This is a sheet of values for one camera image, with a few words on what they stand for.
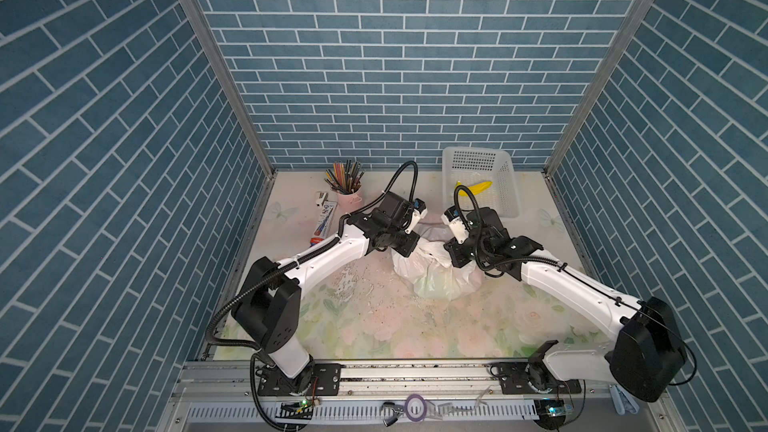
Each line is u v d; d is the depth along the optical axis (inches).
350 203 39.4
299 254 19.5
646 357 16.3
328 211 42.2
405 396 28.5
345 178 39.0
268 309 17.2
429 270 33.3
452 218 28.6
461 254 28.8
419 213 30.1
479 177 47.0
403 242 29.5
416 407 27.8
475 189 45.1
